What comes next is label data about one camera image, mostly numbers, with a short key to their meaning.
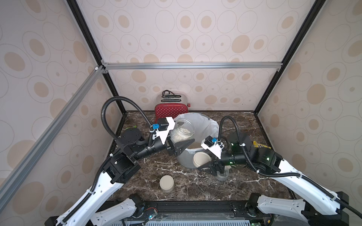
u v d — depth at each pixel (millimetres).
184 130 517
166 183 763
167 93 1089
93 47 815
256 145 972
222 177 799
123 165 413
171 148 442
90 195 386
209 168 523
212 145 515
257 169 432
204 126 817
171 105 1058
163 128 410
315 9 685
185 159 794
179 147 437
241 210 741
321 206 397
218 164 530
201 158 592
